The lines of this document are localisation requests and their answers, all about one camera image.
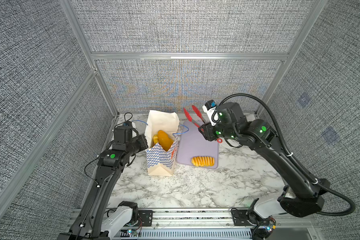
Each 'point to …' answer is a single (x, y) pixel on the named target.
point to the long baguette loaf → (164, 141)
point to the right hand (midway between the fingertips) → (204, 124)
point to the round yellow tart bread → (155, 139)
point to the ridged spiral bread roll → (203, 161)
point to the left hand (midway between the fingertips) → (147, 139)
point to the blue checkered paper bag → (160, 162)
